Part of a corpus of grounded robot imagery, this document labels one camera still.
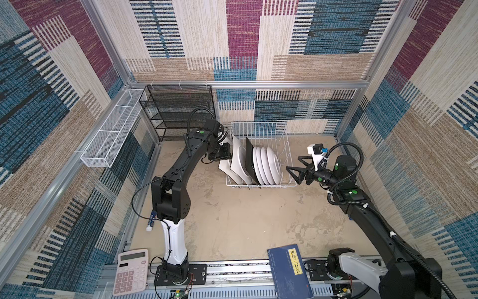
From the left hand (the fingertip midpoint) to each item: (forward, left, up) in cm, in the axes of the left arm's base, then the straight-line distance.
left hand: (230, 154), depth 89 cm
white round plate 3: (-5, -16, -2) cm, 17 cm away
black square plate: (-5, -9, +1) cm, 10 cm away
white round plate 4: (-5, -20, -4) cm, 21 cm away
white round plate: (-6, -12, -2) cm, 13 cm away
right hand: (-12, -26, +7) cm, 29 cm away
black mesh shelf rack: (+32, +32, +1) cm, 45 cm away
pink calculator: (-46, +38, -17) cm, 62 cm away
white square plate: (-8, +2, +3) cm, 9 cm away
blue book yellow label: (-47, -23, -17) cm, 55 cm away
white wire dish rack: (+29, -23, -15) cm, 40 cm away
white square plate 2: (-6, -4, 0) cm, 7 cm away
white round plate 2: (-5, -13, -2) cm, 14 cm away
